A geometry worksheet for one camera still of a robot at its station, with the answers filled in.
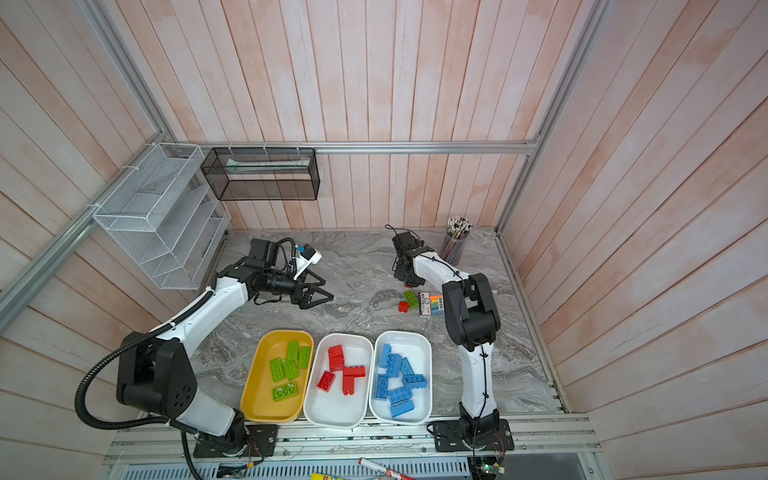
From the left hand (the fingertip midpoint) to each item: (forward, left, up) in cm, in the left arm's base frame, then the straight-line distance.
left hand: (325, 294), depth 80 cm
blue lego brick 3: (-21, -20, -17) cm, 34 cm away
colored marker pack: (+7, -31, -18) cm, 37 cm away
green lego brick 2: (-11, +8, -18) cm, 22 cm away
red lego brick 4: (-19, -6, -16) cm, 26 cm away
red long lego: (-15, -8, -17) cm, 24 cm away
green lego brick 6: (-20, +11, -17) cm, 29 cm away
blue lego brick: (-14, -19, -16) cm, 28 cm away
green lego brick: (-14, +11, -18) cm, 26 cm away
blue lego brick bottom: (-20, -15, -15) cm, 29 cm away
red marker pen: (-38, -15, -17) cm, 44 cm away
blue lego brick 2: (-11, -16, -16) cm, 25 cm away
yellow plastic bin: (-23, +19, -19) cm, 35 cm away
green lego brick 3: (-14, +15, -19) cm, 28 cm away
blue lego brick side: (-18, -24, -15) cm, 34 cm away
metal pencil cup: (+25, -40, -5) cm, 48 cm away
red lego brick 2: (-17, 0, -18) cm, 25 cm away
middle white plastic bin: (-24, 0, -19) cm, 31 cm away
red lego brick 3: (-10, -2, -17) cm, 20 cm away
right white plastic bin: (-8, -26, -17) cm, 32 cm away
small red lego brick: (+7, -23, -18) cm, 30 cm away
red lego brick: (-13, -2, -16) cm, 21 cm away
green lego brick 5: (+9, -25, -17) cm, 32 cm away
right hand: (+18, -24, -14) cm, 33 cm away
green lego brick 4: (-9, +11, -18) cm, 23 cm away
